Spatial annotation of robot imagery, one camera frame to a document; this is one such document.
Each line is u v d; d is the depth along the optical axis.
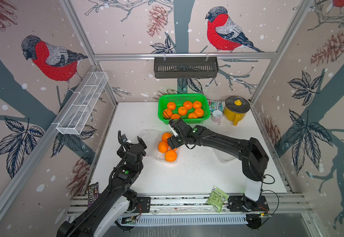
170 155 0.87
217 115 1.06
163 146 0.89
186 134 0.64
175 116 1.07
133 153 0.59
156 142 0.94
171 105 1.14
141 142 0.75
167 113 1.06
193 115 1.04
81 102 0.77
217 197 0.75
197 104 1.14
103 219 0.47
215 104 1.15
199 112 1.10
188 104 1.13
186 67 1.04
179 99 1.22
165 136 0.93
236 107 1.03
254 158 0.47
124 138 0.67
